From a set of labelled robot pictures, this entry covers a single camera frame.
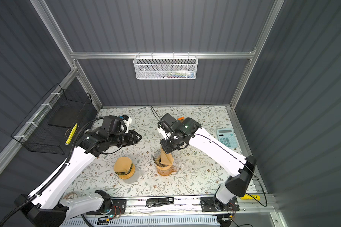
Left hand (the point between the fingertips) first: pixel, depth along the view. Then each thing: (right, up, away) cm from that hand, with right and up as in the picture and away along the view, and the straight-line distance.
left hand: (141, 137), depth 71 cm
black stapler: (+6, -33, -1) cm, 33 cm away
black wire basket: (-47, +5, +1) cm, 48 cm away
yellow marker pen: (-35, +1, -1) cm, 35 cm away
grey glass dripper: (+7, -12, +5) cm, 15 cm away
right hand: (+13, -6, -1) cm, 14 cm away
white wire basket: (+9, +56, +52) cm, 77 cm away
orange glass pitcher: (+12, -23, +12) cm, 29 cm away
